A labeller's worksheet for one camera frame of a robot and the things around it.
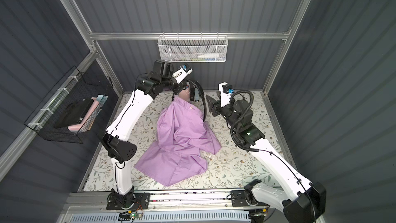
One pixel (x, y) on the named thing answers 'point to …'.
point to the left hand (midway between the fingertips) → (186, 81)
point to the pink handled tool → (76, 128)
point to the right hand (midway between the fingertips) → (212, 94)
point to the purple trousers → (183, 132)
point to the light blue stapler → (196, 95)
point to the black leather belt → (202, 96)
